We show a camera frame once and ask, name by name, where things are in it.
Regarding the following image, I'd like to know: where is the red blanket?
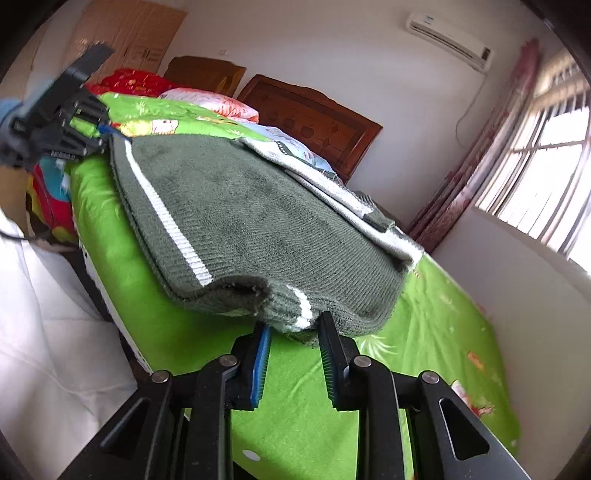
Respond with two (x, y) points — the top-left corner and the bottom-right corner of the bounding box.
(85, 68), (178, 99)

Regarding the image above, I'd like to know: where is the wooden wardrobe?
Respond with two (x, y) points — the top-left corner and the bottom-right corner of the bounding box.
(62, 0), (188, 81)

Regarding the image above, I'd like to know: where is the pink floral curtain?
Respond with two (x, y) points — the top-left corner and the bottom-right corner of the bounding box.
(406, 39), (541, 252)

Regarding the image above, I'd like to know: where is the green knitted sweater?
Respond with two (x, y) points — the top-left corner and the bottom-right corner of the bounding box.
(107, 134), (426, 346)

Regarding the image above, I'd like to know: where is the white air conditioner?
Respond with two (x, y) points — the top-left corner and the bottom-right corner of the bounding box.
(405, 11), (495, 72)

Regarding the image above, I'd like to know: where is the barred window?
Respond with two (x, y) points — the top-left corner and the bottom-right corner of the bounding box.
(473, 46), (591, 268)

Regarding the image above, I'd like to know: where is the white air conditioner cable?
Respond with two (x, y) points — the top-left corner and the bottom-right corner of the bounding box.
(455, 74), (485, 148)

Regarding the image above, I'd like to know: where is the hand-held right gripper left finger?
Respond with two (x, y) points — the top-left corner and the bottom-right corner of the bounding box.
(60, 322), (273, 480)

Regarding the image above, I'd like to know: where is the small wooden headboard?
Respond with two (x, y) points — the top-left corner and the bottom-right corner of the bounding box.
(164, 55), (247, 97)

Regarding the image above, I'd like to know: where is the colourful printed cloth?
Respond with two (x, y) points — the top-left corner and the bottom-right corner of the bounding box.
(25, 157), (79, 243)

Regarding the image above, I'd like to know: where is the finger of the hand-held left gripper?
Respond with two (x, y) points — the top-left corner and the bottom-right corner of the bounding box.
(50, 122), (112, 161)
(65, 90), (112, 129)

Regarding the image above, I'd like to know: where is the green printed bedsheet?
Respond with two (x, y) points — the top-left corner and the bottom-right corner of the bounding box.
(69, 92), (520, 480)

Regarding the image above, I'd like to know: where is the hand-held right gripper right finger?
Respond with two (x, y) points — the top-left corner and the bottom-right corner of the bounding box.
(318, 311), (532, 480)

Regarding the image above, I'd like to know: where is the large carved wooden headboard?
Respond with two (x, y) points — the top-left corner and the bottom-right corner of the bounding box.
(236, 75), (384, 183)

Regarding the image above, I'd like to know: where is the white quilted cloth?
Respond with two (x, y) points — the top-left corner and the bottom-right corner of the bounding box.
(0, 208), (153, 480)

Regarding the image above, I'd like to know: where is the pink floral pillow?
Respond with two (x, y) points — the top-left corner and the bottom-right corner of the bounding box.
(159, 88), (259, 124)

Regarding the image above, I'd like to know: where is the light blue floral pillow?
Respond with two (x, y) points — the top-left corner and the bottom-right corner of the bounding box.
(252, 124), (340, 181)

